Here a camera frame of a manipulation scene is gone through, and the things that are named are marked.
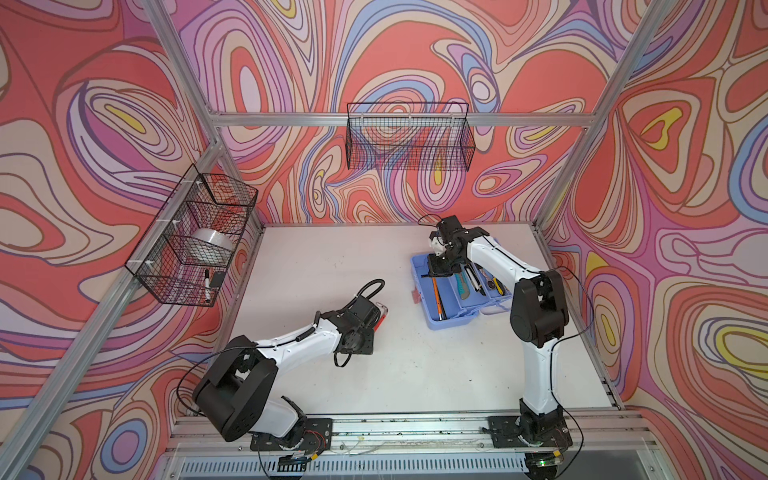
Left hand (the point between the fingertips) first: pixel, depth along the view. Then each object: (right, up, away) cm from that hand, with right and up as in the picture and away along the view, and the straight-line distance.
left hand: (370, 343), depth 88 cm
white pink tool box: (+26, +13, +1) cm, 29 cm away
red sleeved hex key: (+3, +5, +8) cm, 10 cm away
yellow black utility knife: (+33, +17, +4) cm, 37 cm away
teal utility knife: (+29, +17, +6) cm, 34 cm away
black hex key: (+23, +9, +9) cm, 26 cm away
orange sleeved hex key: (+22, +13, +10) cm, 27 cm away
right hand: (+21, +19, +8) cm, 29 cm away
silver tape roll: (-39, +30, -14) cm, 51 cm away
